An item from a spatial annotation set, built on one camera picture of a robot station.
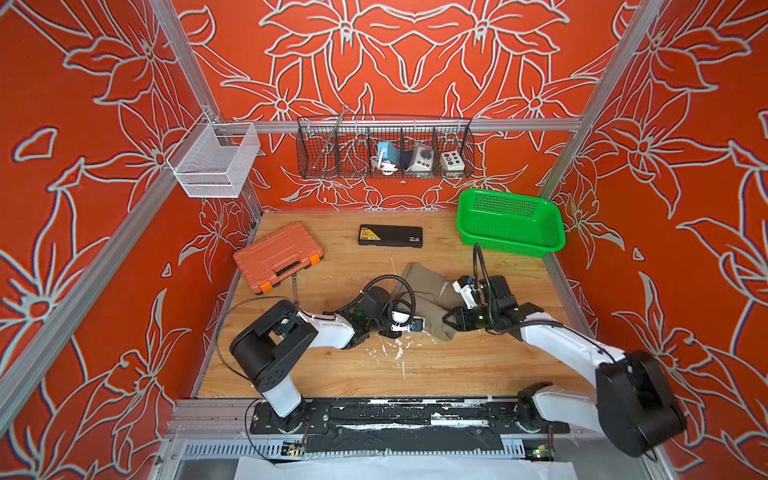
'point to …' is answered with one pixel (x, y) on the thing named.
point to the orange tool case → (277, 256)
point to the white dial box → (423, 158)
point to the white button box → (452, 161)
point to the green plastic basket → (510, 223)
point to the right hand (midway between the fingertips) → (444, 318)
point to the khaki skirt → (427, 295)
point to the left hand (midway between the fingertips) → (409, 308)
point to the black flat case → (390, 235)
